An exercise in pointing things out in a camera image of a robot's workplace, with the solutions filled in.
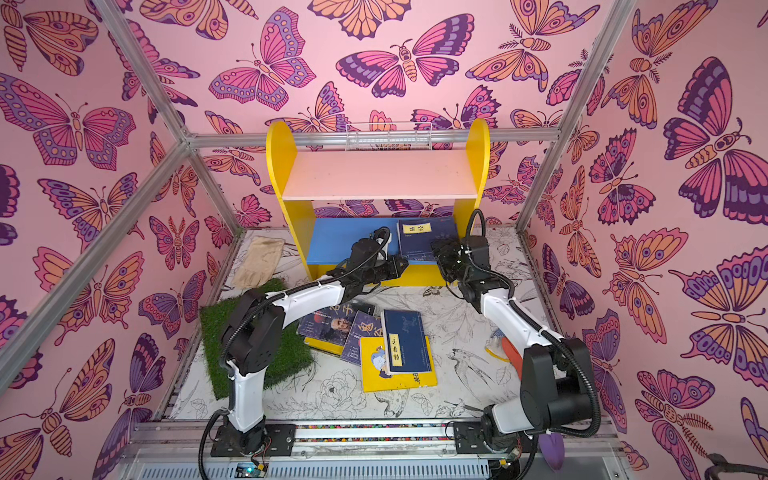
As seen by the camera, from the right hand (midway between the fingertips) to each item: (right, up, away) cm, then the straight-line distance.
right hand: (432, 244), depth 85 cm
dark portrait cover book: (-31, -25, +4) cm, 40 cm away
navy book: (-4, +3, +7) cm, 9 cm away
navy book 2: (-8, -29, +2) cm, 30 cm away
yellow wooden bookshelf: (-18, +15, +32) cm, 40 cm away
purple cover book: (-20, -24, +2) cm, 31 cm away
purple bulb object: (+27, -49, -14) cm, 58 cm away
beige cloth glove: (-60, -6, +25) cm, 66 cm away
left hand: (-5, -5, +3) cm, 7 cm away
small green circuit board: (-46, -56, -12) cm, 73 cm away
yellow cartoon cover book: (-16, -36, -5) cm, 40 cm away
